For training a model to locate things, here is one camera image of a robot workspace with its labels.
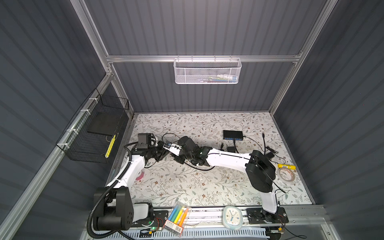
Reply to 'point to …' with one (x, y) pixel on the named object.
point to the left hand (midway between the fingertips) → (172, 148)
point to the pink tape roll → (140, 177)
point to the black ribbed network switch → (233, 135)
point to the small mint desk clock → (232, 217)
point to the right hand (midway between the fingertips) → (173, 151)
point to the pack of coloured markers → (178, 219)
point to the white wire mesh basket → (207, 71)
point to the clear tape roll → (286, 174)
